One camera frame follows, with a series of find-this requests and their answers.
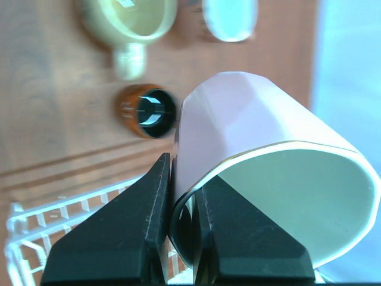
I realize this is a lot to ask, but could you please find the beige round mug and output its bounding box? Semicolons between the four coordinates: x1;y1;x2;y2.
75;0;177;80

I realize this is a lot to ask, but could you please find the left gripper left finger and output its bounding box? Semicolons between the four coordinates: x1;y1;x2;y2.
40;153;170;285

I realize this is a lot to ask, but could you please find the small dark brown cup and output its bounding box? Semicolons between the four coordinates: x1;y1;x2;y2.
114;83;177;139

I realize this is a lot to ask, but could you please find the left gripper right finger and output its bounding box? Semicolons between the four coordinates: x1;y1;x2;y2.
195;176;315;285

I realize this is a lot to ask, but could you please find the pink faceted mug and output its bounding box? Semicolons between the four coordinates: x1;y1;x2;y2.
169;71;380;268

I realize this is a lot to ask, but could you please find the white wire dish rack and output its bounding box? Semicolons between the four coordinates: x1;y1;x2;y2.
4;178;138;285

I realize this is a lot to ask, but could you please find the white floral mug pink handle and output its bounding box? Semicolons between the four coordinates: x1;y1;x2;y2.
202;0;258;42

